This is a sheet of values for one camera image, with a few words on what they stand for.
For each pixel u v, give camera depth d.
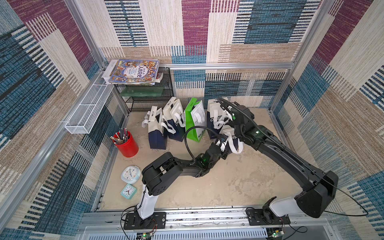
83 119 0.71
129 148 0.94
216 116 0.89
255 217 0.73
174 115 0.85
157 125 0.84
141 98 1.16
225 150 0.77
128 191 0.81
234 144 0.80
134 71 0.80
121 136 0.89
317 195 0.38
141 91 0.97
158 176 0.50
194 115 0.85
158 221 0.73
